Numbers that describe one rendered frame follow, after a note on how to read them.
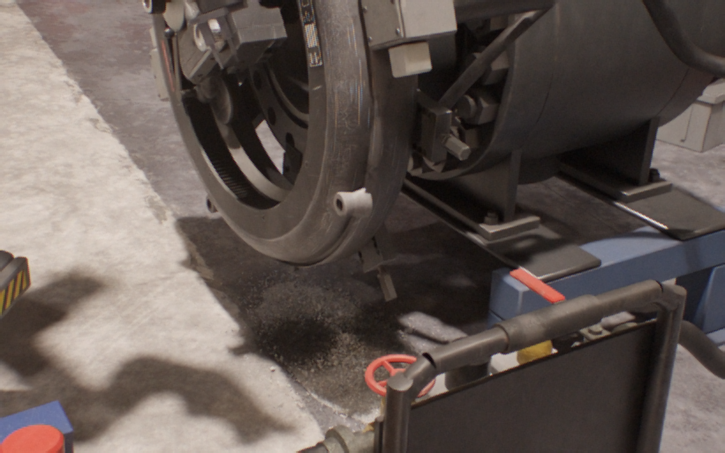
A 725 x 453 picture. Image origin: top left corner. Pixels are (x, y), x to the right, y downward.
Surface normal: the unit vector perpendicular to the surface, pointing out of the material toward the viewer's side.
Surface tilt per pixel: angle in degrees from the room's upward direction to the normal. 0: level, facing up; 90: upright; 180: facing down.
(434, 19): 68
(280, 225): 90
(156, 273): 0
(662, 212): 0
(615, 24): 82
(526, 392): 90
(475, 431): 90
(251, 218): 90
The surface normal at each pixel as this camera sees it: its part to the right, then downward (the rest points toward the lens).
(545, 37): 0.54, 0.26
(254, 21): 0.45, -0.24
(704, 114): -0.72, 0.29
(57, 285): 0.04, -0.89
